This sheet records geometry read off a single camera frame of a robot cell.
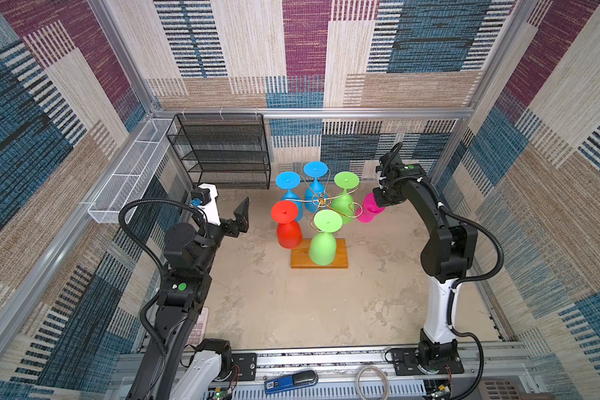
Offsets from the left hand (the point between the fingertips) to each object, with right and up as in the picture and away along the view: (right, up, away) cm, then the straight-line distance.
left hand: (231, 192), depth 63 cm
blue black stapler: (+15, -51, +4) cm, 53 cm away
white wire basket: (-49, +10, +36) cm, 61 cm away
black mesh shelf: (-15, +21, +48) cm, 55 cm away
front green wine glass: (+23, -14, +7) cm, 28 cm away
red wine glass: (+14, -11, +12) cm, 22 cm away
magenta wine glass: (+44, -4, +36) cm, 57 cm away
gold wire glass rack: (+24, -1, +10) cm, 26 cm away
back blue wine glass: (+22, +8, +15) cm, 28 cm away
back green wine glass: (+31, -2, +16) cm, 35 cm away
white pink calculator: (-15, -42, +16) cm, 47 cm away
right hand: (+48, -2, +30) cm, 57 cm away
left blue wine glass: (+14, +4, +13) cm, 20 cm away
